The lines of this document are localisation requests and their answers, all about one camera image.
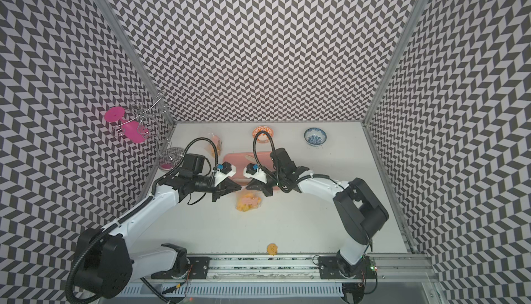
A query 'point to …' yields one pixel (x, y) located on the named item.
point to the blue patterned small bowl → (314, 137)
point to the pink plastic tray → (240, 159)
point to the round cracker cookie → (272, 249)
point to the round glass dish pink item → (170, 157)
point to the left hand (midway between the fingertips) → (238, 188)
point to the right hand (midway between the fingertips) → (250, 187)
